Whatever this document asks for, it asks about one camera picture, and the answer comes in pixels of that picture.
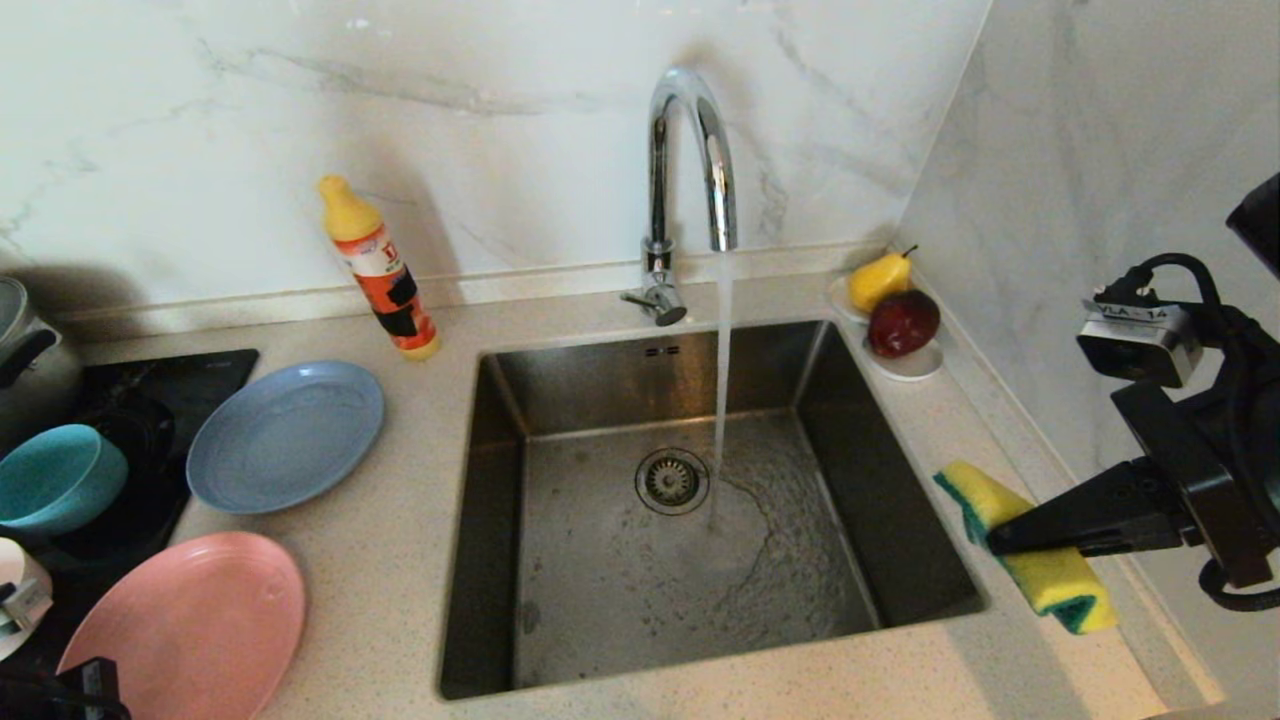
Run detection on round metal drain strainer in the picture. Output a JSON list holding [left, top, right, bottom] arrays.
[[635, 448, 711, 517]]

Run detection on black induction cooktop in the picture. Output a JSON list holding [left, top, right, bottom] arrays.
[[0, 348, 259, 720]]

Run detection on yellow pear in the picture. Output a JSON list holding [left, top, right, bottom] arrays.
[[850, 246, 918, 315]]

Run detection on orange detergent bottle yellow cap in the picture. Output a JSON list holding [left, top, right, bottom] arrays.
[[319, 175, 442, 362]]

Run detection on steel kettle black handle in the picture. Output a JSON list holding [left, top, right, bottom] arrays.
[[0, 277, 84, 441]]

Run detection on pink plate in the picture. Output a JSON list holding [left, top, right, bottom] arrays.
[[58, 531, 307, 720]]

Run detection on small white dish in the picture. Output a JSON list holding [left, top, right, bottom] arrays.
[[828, 276, 945, 383]]

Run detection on yellow green sponge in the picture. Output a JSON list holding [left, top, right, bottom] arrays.
[[933, 460, 1119, 636]]

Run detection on dark red apple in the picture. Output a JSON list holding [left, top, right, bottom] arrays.
[[868, 290, 942, 359]]

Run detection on pale pink bowl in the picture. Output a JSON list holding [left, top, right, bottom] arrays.
[[0, 538, 54, 661]]

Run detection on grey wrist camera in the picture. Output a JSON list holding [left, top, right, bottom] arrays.
[[1076, 298, 1205, 390], [0, 575, 53, 631]]

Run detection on stainless steel sink basin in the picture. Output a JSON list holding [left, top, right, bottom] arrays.
[[437, 320, 991, 701]]

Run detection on grey-blue plate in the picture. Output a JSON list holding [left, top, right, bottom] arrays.
[[186, 360, 386, 516]]

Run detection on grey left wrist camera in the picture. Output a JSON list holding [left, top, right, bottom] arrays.
[[0, 575, 53, 631]]

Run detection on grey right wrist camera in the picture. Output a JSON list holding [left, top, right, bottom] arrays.
[[1076, 298, 1205, 390]]

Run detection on chrome gooseneck faucet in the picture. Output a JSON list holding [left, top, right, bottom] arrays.
[[620, 66, 739, 327]]

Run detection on teal bowl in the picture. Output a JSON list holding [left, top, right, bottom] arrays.
[[0, 424, 130, 538]]

